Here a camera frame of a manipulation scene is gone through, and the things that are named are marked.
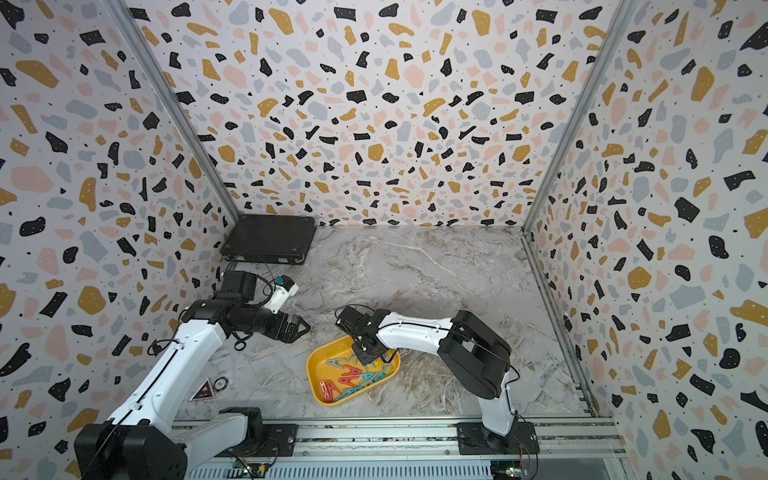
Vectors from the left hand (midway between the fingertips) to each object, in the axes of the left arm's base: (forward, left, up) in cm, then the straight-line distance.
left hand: (296, 321), depth 80 cm
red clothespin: (-14, -8, -12) cm, 20 cm away
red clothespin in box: (-10, -13, -14) cm, 22 cm away
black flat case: (+45, +22, -16) cm, 53 cm away
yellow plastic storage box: (-8, -9, -15) cm, 20 cm away
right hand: (-3, -18, -13) cm, 23 cm away
